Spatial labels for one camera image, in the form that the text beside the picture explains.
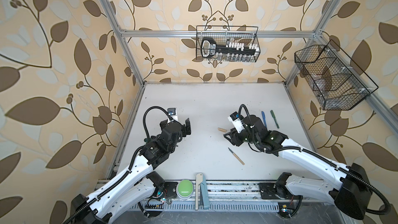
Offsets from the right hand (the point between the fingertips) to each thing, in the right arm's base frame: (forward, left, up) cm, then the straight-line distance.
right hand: (228, 134), depth 78 cm
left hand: (+6, +24, +7) cm, 25 cm away
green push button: (-22, +23, -13) cm, 34 cm away
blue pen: (+18, -28, -15) cm, 36 cm away
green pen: (+18, -35, -15) cm, 42 cm away
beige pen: (-7, -6, -15) cm, 17 cm away
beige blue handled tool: (-19, +15, -11) cm, 26 cm away
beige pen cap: (+10, +1, -14) cm, 18 cm away
